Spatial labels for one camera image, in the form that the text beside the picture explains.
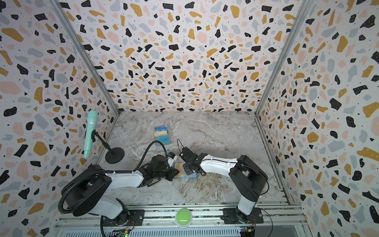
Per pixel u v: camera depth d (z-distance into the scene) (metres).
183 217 0.73
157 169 0.71
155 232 0.70
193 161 0.69
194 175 0.87
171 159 0.81
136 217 0.74
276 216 0.76
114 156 0.95
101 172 0.50
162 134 1.03
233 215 0.75
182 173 0.89
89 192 0.43
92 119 0.73
